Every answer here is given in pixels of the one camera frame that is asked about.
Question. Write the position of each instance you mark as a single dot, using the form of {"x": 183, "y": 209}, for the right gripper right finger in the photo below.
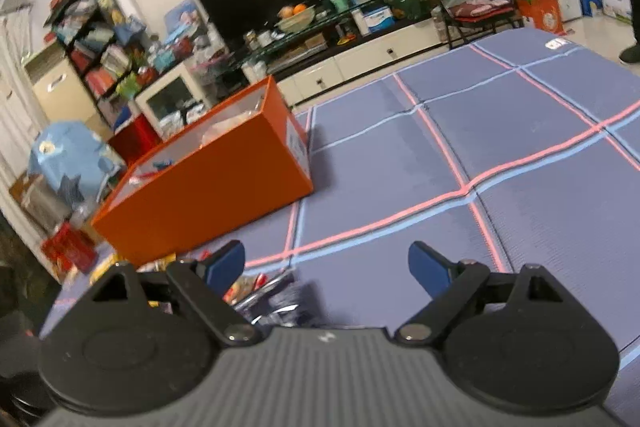
{"x": 452, "y": 287}

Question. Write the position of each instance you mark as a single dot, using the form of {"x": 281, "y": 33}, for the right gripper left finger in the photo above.
{"x": 200, "y": 287}

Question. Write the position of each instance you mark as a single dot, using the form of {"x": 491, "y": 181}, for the yellow chip bag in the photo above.
{"x": 106, "y": 265}

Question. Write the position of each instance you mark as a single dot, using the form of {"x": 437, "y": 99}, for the dark blue snack packet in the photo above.
{"x": 283, "y": 301}

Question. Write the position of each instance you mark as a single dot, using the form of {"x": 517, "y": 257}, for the orange cardboard box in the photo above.
{"x": 244, "y": 159}

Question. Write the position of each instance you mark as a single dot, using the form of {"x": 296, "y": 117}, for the blue checked tablecloth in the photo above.
{"x": 520, "y": 151}

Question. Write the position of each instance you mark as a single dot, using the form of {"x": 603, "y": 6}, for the blue star cloth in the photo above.
{"x": 76, "y": 163}

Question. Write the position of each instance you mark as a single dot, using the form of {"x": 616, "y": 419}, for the white tv stand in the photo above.
{"x": 359, "y": 61}

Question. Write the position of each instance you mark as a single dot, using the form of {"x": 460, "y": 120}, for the fruit bowl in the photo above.
{"x": 293, "y": 19}

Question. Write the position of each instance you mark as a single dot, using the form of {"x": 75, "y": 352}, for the red folding chair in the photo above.
{"x": 467, "y": 20}

